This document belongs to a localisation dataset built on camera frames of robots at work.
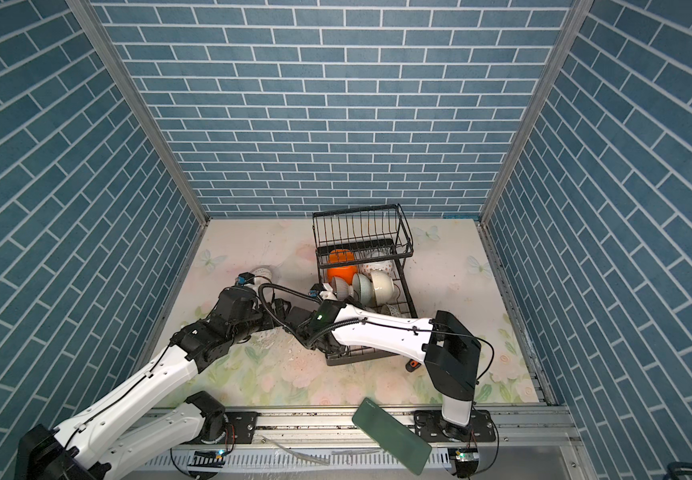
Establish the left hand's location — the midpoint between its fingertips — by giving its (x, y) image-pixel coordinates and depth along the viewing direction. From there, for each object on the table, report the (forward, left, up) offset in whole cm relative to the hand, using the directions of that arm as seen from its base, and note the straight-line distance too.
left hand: (280, 307), depth 80 cm
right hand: (0, -20, +1) cm, 20 cm away
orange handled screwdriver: (-12, -36, -11) cm, 40 cm away
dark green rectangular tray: (-30, -31, -13) cm, 45 cm away
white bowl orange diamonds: (+19, -31, -7) cm, 37 cm away
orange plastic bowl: (+16, -17, -6) cm, 25 cm away
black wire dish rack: (+28, -23, -12) cm, 38 cm away
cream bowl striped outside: (+8, -30, -5) cm, 31 cm away
